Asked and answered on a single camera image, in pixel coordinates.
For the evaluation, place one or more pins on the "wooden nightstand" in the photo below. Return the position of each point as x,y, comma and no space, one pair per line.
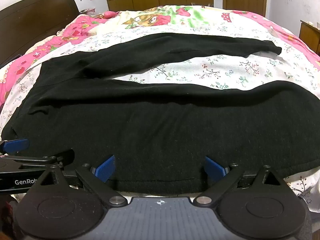
308,36

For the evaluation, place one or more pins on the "black pants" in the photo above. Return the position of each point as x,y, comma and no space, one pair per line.
150,135

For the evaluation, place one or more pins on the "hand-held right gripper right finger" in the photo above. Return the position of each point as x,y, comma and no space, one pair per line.
214,168

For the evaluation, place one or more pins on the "pink strawberry printed quilt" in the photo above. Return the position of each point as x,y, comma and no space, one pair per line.
80,27

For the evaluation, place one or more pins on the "dark brown wooden headboard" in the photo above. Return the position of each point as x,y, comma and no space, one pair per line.
32,22

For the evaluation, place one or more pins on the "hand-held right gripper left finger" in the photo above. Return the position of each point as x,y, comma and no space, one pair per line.
106,168

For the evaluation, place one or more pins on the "white floral bedsheet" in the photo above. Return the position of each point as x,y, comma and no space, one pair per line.
200,70

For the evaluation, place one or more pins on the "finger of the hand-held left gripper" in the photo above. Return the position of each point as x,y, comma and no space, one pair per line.
62,157
17,145

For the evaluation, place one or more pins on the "bedside clutter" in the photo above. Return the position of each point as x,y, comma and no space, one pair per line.
86,11

